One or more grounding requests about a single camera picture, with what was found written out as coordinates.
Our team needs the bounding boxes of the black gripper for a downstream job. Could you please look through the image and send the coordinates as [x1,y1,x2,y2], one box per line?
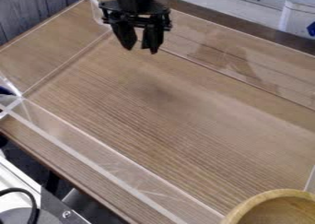
[99,0,173,54]

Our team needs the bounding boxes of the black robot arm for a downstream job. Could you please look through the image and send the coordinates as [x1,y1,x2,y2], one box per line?
[99,0,173,54]

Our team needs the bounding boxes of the brown wooden bowl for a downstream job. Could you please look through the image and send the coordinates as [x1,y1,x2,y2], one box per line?
[221,189,315,224]

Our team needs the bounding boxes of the white container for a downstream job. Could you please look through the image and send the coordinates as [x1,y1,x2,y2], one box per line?
[278,0,315,40]

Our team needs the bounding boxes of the clear acrylic barrier wall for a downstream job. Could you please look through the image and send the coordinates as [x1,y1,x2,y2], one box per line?
[0,0,315,224]

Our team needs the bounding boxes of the grey metal bracket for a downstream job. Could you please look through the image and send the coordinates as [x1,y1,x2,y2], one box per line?
[38,188,91,224]

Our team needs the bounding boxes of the black cable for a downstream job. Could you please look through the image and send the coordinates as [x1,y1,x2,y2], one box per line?
[0,187,40,224]

